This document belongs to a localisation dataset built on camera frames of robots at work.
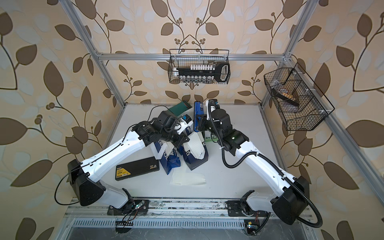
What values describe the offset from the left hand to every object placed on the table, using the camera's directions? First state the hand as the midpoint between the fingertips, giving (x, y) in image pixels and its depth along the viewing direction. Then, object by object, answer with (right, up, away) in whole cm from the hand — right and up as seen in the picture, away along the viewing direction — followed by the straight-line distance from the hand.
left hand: (186, 136), depth 73 cm
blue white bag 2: (+3, -5, +2) cm, 6 cm away
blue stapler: (+6, +13, -2) cm, 15 cm away
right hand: (+6, +11, 0) cm, 12 cm away
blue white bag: (-10, -8, 0) cm, 13 cm away
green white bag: (+10, +1, -8) cm, 13 cm away
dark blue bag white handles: (+3, -16, +9) cm, 18 cm away
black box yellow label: (-30, -20, +13) cm, 38 cm away
